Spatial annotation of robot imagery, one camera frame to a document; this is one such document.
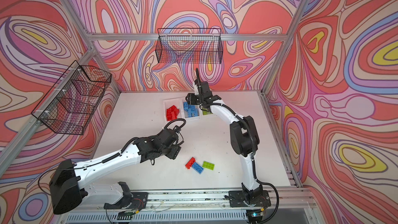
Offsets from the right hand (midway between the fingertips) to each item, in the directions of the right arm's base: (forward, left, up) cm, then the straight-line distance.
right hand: (191, 101), depth 96 cm
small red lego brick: (-1, +11, -10) cm, 15 cm away
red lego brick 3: (-35, +1, -12) cm, 37 cm away
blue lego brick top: (+4, +5, -9) cm, 11 cm away
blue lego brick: (-1, 0, -10) cm, 10 cm away
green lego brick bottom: (-35, -9, -15) cm, 39 cm away
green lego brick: (+1, -10, -14) cm, 17 cm away
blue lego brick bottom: (-36, -3, -15) cm, 39 cm away
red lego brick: (-1, +15, -9) cm, 18 cm away
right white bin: (-23, -11, +19) cm, 32 cm away
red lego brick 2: (+5, +14, -12) cm, 19 cm away
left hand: (-28, +7, -4) cm, 29 cm away
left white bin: (+5, +16, -8) cm, 19 cm away
